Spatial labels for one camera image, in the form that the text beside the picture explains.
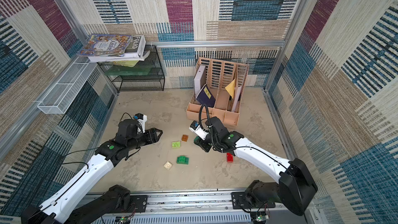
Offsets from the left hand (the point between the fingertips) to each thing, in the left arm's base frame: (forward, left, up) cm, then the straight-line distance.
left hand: (157, 132), depth 79 cm
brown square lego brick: (+5, -12, -16) cm, 20 cm away
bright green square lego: (-9, -12, -13) cm, 20 cm away
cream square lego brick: (-11, -3, -17) cm, 20 cm away
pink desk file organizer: (+42, -35, -8) cm, 55 cm away
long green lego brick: (-8, -8, -16) cm, 20 cm away
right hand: (-1, -19, -4) cm, 20 cm away
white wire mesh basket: (+7, +42, +17) cm, 46 cm away
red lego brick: (-7, -37, -16) cm, 41 cm away
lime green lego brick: (+1, -7, -16) cm, 18 cm away
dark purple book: (+29, -25, -6) cm, 39 cm away
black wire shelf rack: (+49, +17, -4) cm, 52 cm away
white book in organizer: (+34, -22, +4) cm, 40 cm away
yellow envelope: (+22, -38, +9) cm, 45 cm away
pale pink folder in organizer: (+18, -42, +5) cm, 46 cm away
